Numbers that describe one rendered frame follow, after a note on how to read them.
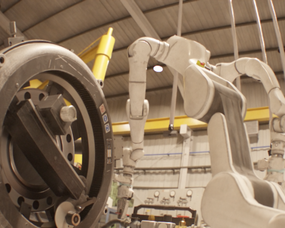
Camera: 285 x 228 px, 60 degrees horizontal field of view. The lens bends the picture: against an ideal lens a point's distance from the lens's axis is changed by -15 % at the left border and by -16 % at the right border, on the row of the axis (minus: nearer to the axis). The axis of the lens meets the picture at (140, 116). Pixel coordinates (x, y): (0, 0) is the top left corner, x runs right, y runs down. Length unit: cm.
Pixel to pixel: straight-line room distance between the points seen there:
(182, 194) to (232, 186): 697
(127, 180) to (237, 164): 84
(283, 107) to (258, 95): 1196
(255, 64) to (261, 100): 1166
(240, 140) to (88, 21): 1141
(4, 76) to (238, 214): 68
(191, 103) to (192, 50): 39
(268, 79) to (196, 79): 33
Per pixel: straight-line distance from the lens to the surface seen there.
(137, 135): 143
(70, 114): 80
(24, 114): 77
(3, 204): 76
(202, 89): 96
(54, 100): 81
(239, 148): 87
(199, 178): 1228
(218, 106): 95
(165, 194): 797
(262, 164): 107
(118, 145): 129
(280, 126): 105
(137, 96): 131
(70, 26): 1260
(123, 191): 154
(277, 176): 100
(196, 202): 737
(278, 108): 106
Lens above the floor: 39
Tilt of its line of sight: 24 degrees up
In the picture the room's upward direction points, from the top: 9 degrees clockwise
